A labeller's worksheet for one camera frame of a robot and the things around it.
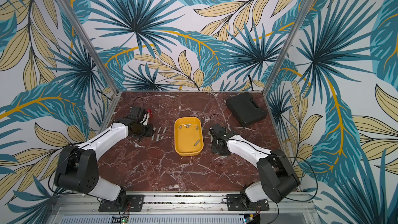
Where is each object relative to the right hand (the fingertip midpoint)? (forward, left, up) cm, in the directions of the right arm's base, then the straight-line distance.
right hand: (217, 149), depth 89 cm
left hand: (+8, +38, +5) cm, 39 cm away
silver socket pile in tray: (+18, +17, -1) cm, 25 cm away
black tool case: (+28, -23, +1) cm, 36 cm away
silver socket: (+10, +36, -1) cm, 37 cm away
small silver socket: (+15, +32, -1) cm, 35 cm away
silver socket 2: (+9, +33, -1) cm, 34 cm away
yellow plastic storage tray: (+10, +17, -1) cm, 20 cm away
